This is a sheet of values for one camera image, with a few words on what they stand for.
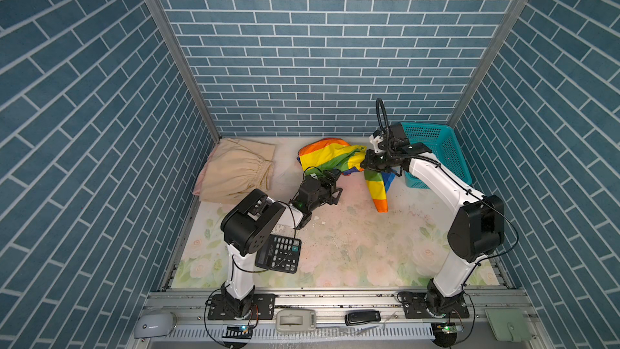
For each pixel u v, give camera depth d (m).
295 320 0.70
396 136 0.69
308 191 0.74
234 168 0.99
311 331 0.70
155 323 0.66
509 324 0.70
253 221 0.53
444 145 1.24
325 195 0.83
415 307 0.74
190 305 0.75
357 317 0.69
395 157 0.65
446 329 0.72
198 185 0.99
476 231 0.47
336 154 0.96
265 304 0.75
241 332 0.72
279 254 0.83
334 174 0.85
